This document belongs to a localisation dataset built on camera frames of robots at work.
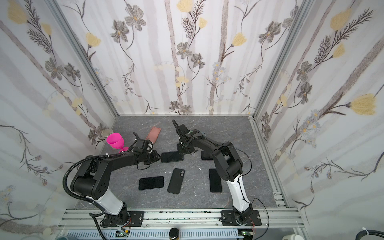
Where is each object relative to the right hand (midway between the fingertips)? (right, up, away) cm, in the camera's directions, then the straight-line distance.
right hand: (178, 147), depth 93 cm
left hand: (-13, -4, +3) cm, 14 cm away
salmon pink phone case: (-20, +8, +15) cm, 26 cm away
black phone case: (-5, -6, +3) cm, 9 cm away
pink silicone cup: (-37, +5, -4) cm, 38 cm away
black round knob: (+2, -33, -30) cm, 45 cm away
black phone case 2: (-1, -19, -6) cm, 20 cm away
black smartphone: (+23, -19, -7) cm, 30 cm away
